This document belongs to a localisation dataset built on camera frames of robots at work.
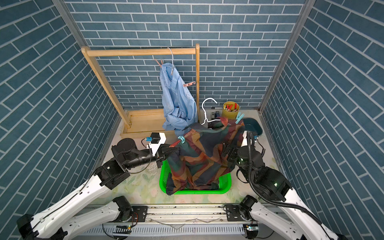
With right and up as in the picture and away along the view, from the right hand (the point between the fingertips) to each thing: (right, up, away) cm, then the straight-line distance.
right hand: (232, 145), depth 67 cm
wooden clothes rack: (-59, +10, +43) cm, 74 cm away
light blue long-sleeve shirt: (-28, +20, +32) cm, 47 cm away
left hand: (-22, -1, -7) cm, 23 cm away
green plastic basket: (-1, -22, +12) cm, 25 cm away
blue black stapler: (-1, +16, +49) cm, 51 cm away
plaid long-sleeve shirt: (-15, -11, +8) cm, 20 cm away
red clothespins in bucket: (+6, +21, +39) cm, 45 cm away
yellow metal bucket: (+8, +20, +40) cm, 45 cm away
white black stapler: (-5, +15, +47) cm, 50 cm away
